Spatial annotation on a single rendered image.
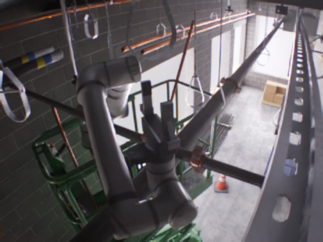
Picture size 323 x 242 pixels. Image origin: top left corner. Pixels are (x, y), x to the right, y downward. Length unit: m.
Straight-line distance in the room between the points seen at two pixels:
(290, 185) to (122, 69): 0.77
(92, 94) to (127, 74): 0.17
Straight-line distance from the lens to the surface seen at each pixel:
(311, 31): 5.79
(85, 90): 0.81
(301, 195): 0.20
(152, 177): 0.66
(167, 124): 0.49
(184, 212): 0.58
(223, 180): 5.39
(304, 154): 0.24
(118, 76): 0.88
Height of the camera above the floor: 4.30
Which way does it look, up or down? 33 degrees down
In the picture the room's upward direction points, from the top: 3 degrees counter-clockwise
